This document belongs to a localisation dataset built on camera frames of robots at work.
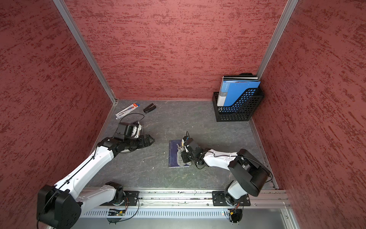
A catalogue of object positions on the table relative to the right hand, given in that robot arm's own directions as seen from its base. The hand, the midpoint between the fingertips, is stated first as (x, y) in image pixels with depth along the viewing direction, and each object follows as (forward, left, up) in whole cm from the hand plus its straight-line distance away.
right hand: (183, 158), depth 89 cm
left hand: (+3, +20, +13) cm, 25 cm away
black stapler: (+42, +28, +2) cm, 50 cm away
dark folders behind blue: (+52, -46, +23) cm, 73 cm away
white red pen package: (+41, +47, +2) cm, 62 cm away
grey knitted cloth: (-1, +3, +1) cm, 3 cm away
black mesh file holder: (+30, -43, +10) cm, 54 cm away
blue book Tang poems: (+6, +7, +1) cm, 10 cm away
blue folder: (+38, -34, +21) cm, 55 cm away
